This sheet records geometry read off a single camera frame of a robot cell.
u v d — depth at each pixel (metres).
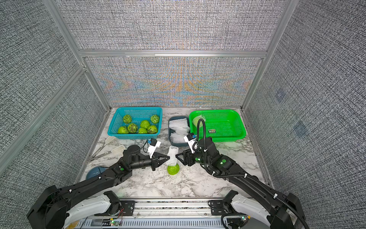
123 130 0.98
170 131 1.00
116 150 0.92
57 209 0.40
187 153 0.64
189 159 0.64
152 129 0.98
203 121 0.57
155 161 0.65
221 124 1.09
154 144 0.68
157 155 0.69
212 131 1.04
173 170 0.81
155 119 1.06
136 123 1.11
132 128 1.00
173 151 0.73
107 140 0.97
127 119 1.06
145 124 1.03
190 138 0.66
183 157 0.65
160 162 0.70
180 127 0.98
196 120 1.03
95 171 0.84
